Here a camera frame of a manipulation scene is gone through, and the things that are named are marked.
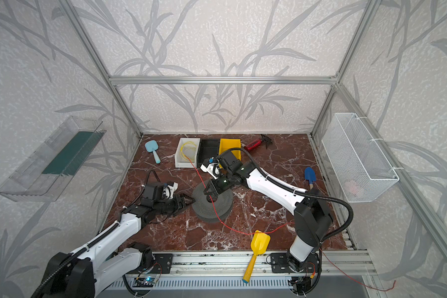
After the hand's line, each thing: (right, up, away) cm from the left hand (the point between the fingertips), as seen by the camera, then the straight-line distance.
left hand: (194, 198), depth 82 cm
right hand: (+6, +6, -6) cm, 10 cm away
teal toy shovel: (-34, +24, +33) cm, 53 cm away
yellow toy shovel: (+29, -19, -4) cm, 35 cm away
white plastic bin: (-9, +21, +26) cm, 35 cm away
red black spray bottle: (+37, +29, +33) cm, 57 cm away
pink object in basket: (+65, +6, -10) cm, 66 cm away
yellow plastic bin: (+13, +25, +30) cm, 41 cm away
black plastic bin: (+2, +22, +30) cm, 38 cm away
